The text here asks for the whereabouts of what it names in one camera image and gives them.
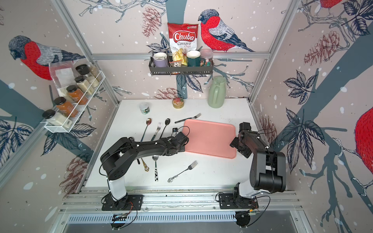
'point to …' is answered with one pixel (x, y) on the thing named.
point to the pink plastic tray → (210, 138)
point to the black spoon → (167, 122)
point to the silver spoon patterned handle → (155, 158)
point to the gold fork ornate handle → (146, 169)
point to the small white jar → (144, 108)
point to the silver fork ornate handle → (191, 167)
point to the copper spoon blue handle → (148, 122)
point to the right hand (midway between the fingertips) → (238, 146)
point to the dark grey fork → (196, 116)
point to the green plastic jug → (216, 93)
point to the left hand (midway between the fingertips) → (184, 144)
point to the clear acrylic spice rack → (101, 77)
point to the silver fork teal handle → (159, 127)
